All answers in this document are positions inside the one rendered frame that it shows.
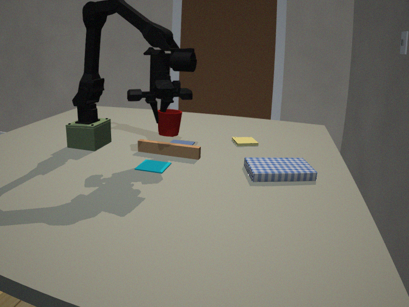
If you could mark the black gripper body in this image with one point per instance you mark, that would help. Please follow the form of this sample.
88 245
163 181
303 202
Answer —
135 94

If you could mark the red cup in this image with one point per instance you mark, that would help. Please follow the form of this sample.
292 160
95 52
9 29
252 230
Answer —
169 122

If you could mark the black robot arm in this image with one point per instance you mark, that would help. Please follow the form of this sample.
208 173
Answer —
91 84

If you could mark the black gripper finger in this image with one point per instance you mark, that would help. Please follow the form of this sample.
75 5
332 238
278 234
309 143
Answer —
164 105
154 108

